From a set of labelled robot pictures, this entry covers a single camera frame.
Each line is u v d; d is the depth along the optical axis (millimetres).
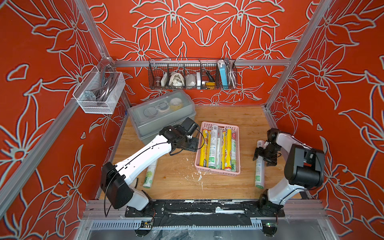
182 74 1003
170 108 975
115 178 399
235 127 976
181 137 526
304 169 468
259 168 828
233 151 893
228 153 854
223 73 841
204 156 878
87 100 712
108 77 785
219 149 905
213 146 875
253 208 727
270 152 760
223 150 901
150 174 812
